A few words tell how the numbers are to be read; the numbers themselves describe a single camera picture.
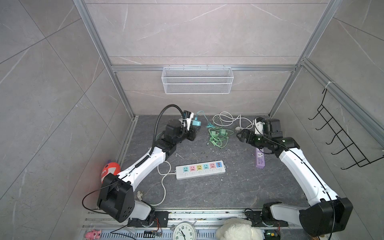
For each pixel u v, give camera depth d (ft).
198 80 3.31
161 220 2.40
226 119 3.88
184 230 2.21
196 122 2.52
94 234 2.22
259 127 2.29
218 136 3.46
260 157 3.05
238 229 1.77
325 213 1.22
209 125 3.13
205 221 2.40
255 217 2.43
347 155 2.12
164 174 2.89
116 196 1.36
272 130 1.91
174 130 1.94
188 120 2.22
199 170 2.89
